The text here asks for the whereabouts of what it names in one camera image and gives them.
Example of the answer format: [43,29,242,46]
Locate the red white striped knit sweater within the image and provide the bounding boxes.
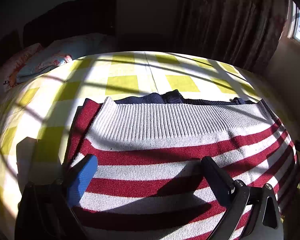
[66,98,300,239]

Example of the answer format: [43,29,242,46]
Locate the yellow white checked bed sheet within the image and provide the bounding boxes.
[0,51,300,239]

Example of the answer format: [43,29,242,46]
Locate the light blue folded quilt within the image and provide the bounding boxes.
[16,33,115,83]

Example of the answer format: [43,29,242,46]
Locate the barred window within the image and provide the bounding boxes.
[287,0,300,44]

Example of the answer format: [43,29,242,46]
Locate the orange floral pillow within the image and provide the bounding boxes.
[0,43,43,97]

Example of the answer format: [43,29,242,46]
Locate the floral pink curtain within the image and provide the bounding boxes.
[174,0,289,74]

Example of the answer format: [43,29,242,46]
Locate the dark wooden headboard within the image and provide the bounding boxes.
[22,0,117,47]

